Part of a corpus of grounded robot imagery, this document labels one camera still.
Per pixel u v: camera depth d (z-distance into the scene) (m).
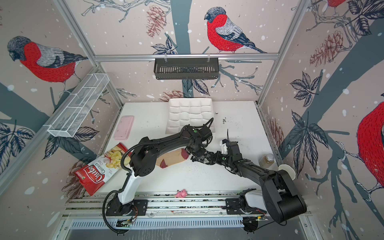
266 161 0.81
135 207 0.73
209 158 0.90
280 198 0.42
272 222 0.70
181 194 0.76
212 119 0.82
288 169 0.76
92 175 0.80
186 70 1.07
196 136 0.67
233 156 0.70
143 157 0.53
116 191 0.65
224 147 0.83
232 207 0.73
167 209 0.75
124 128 1.09
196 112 1.08
